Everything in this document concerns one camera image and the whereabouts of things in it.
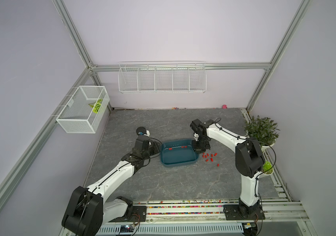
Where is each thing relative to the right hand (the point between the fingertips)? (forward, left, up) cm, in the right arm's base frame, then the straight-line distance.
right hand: (196, 151), depth 91 cm
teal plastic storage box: (+2, +12, -6) cm, 13 cm away
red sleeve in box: (+4, +17, -4) cm, 17 cm away
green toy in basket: (+15, +57, +25) cm, 65 cm away
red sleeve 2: (0, -8, -5) cm, 9 cm away
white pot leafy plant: (+6, -37, +15) cm, 40 cm away
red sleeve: (+1, -5, -5) cm, 7 cm away
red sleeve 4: (-3, -10, -5) cm, 12 cm away
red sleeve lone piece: (+6, +8, -5) cm, 11 cm away
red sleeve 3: (-4, -7, -6) cm, 10 cm away
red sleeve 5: (+1, -13, -6) cm, 15 cm away
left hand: (0, +22, +8) cm, 24 cm away
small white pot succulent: (-12, -36, +6) cm, 38 cm away
